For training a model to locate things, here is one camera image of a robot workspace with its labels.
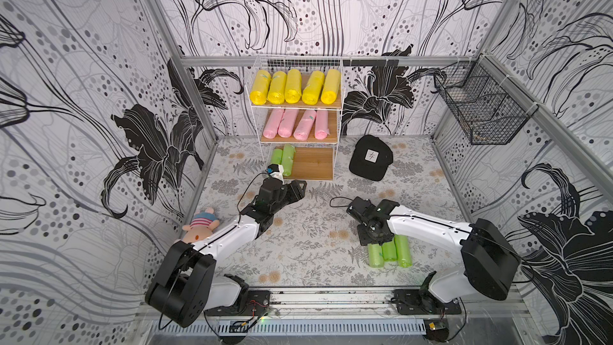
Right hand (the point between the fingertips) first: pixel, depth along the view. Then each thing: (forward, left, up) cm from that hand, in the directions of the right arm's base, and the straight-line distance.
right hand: (370, 236), depth 86 cm
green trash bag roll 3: (-7, 0, +2) cm, 8 cm away
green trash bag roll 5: (-6, -10, +2) cm, 12 cm away
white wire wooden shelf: (+36, +21, +1) cm, 41 cm away
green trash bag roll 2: (+38, +33, +4) cm, 50 cm away
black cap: (+34, -5, +4) cm, 35 cm away
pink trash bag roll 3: (+31, +24, +26) cm, 47 cm away
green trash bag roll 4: (-6, -5, +2) cm, 8 cm away
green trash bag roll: (+35, +37, +5) cm, 51 cm away
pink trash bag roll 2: (+33, +30, +26) cm, 52 cm away
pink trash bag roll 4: (+29, +17, +27) cm, 43 cm away
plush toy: (+1, +60, +6) cm, 60 cm away
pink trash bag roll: (+32, +36, +27) cm, 55 cm away
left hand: (+13, +24, +11) cm, 29 cm away
